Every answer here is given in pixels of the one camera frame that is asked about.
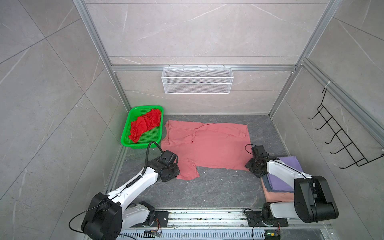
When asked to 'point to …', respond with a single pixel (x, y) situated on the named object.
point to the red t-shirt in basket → (150, 119)
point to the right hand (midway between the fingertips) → (249, 166)
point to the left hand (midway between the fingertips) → (177, 169)
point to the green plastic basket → (154, 134)
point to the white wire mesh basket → (196, 80)
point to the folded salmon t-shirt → (275, 196)
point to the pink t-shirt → (223, 145)
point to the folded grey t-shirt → (267, 183)
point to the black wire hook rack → (345, 141)
